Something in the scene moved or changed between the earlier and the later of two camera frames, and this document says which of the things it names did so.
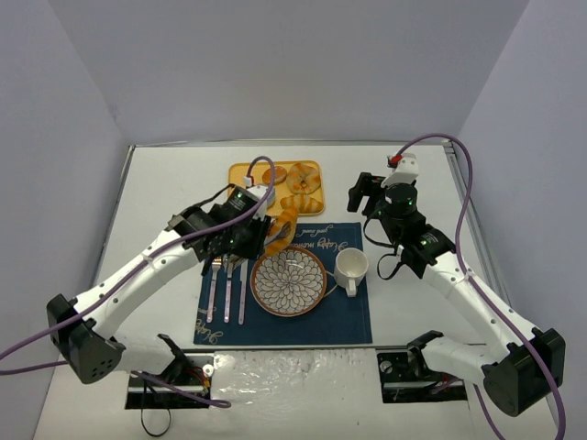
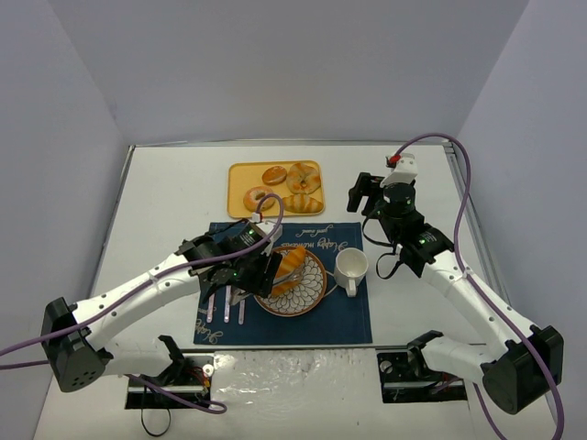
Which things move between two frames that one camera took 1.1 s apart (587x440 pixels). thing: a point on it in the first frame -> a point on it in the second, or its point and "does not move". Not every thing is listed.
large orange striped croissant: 287,214 -> 292,259
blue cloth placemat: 229,313 does not move
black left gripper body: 264,227 -> 269,272
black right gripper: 362,192 does not move
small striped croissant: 303,203 does not move
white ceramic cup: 350,268 does not move
